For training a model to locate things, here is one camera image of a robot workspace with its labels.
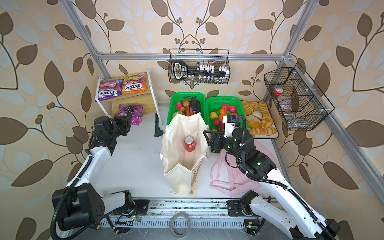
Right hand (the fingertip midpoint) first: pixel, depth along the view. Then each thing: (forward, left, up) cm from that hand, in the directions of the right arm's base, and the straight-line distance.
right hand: (211, 133), depth 66 cm
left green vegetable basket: (+51, +22, -23) cm, 60 cm away
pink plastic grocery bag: (-12, -13, -31) cm, 36 cm away
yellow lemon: (+34, -7, -26) cm, 43 cm away
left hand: (+16, +41, -4) cm, 44 cm away
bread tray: (+26, -39, -27) cm, 54 cm away
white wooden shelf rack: (+44, +42, -17) cm, 63 cm away
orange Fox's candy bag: (+32, +40, +5) cm, 51 cm away
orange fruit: (+36, -14, -26) cm, 46 cm away
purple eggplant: (+43, +5, -27) cm, 51 cm away
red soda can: (+7, +11, -21) cm, 24 cm away
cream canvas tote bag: (-14, +13, -4) cm, 19 cm away
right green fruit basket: (+44, -8, -25) cm, 51 cm away
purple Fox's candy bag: (+28, +54, +4) cm, 61 cm away
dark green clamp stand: (+22, +33, -29) cm, 49 cm away
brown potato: (+46, +14, -24) cm, 53 cm away
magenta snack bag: (+20, +40, -6) cm, 46 cm away
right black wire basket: (+14, -46, +4) cm, 48 cm away
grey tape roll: (-31, +16, -32) cm, 47 cm away
